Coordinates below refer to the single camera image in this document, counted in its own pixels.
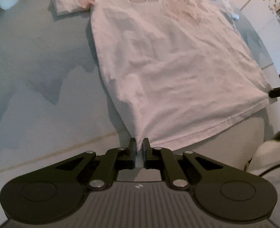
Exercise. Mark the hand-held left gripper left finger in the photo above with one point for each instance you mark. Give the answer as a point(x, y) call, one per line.
point(132, 154)

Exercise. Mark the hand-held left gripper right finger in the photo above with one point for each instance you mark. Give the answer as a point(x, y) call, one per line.
point(146, 154)

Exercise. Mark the white printed t-shirt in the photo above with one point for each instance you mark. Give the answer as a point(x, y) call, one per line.
point(166, 64)

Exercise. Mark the white refrigerator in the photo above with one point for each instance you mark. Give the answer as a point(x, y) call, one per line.
point(268, 40)

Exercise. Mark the white crumpled cloth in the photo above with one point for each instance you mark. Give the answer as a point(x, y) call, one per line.
point(270, 154)

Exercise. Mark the white bed sheet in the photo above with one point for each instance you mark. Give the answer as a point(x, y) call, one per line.
point(225, 142)

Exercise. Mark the grey mountain pattern blanket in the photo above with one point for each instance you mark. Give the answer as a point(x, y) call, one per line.
point(35, 52)

